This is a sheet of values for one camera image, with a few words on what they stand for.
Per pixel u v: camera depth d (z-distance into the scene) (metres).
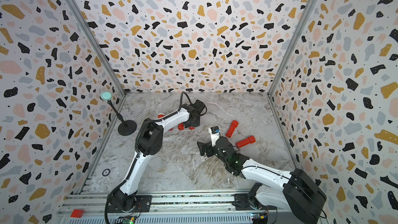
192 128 1.00
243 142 0.92
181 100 0.79
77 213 0.69
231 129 1.00
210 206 0.74
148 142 0.60
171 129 0.69
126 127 1.00
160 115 1.04
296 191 0.42
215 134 0.72
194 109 0.79
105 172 0.83
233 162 0.63
